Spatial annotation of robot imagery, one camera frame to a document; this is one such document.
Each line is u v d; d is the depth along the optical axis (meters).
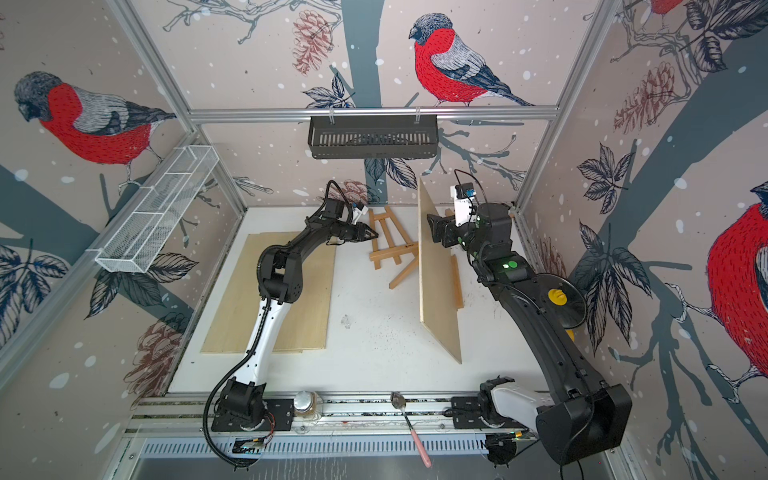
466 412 0.73
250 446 0.71
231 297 0.96
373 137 1.05
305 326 0.88
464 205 0.61
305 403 0.66
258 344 0.67
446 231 0.64
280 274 0.74
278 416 0.73
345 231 1.00
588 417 0.36
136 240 0.72
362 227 1.03
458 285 0.92
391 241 1.10
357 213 1.05
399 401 0.76
